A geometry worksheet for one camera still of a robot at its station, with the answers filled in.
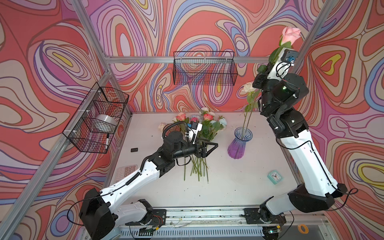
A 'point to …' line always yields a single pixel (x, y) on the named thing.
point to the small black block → (134, 150)
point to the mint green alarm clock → (274, 176)
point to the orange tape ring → (302, 228)
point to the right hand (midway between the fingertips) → (268, 68)
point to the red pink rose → (208, 117)
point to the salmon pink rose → (182, 117)
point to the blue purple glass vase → (236, 149)
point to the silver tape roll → (105, 120)
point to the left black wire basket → (93, 125)
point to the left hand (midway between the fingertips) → (214, 144)
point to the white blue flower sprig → (221, 121)
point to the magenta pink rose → (194, 120)
